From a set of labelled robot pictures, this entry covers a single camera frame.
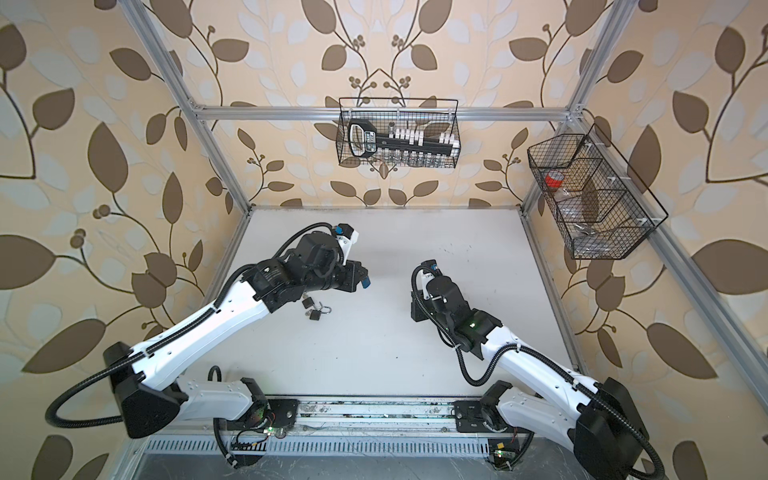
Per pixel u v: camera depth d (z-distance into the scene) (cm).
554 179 87
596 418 39
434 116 91
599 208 83
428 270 68
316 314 92
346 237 64
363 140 85
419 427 74
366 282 73
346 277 63
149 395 40
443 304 61
